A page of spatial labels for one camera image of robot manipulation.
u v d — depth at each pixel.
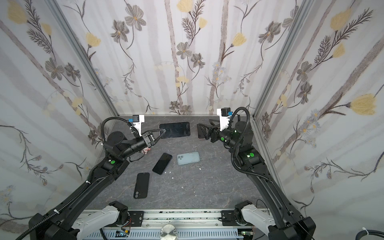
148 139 0.57
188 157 0.98
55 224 0.38
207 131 0.58
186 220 0.75
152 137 0.60
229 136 0.57
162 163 0.98
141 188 0.85
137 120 0.59
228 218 0.74
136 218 0.73
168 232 0.58
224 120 0.57
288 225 0.37
